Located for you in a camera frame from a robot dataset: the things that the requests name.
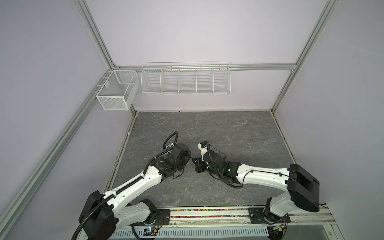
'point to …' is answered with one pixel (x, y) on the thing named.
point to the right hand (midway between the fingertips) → (192, 161)
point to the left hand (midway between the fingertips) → (190, 155)
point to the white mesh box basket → (118, 91)
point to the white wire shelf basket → (186, 78)
